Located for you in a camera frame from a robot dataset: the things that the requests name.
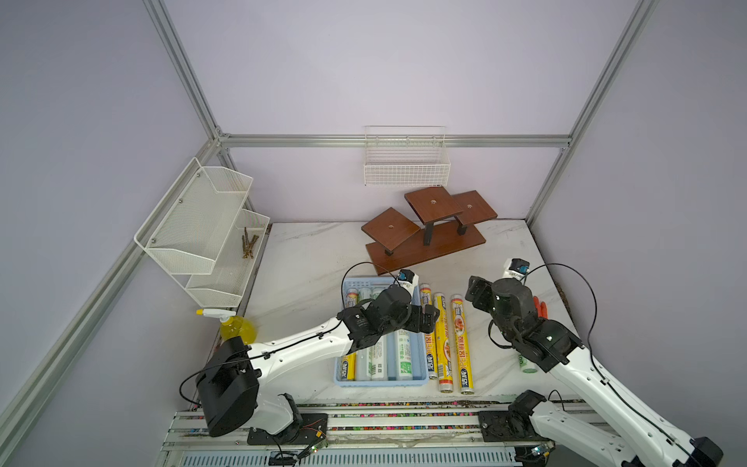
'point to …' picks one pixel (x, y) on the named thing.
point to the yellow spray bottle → (231, 325)
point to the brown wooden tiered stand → (446, 229)
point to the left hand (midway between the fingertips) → (424, 313)
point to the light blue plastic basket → (420, 377)
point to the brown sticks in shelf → (246, 245)
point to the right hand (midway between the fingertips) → (483, 288)
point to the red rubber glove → (541, 308)
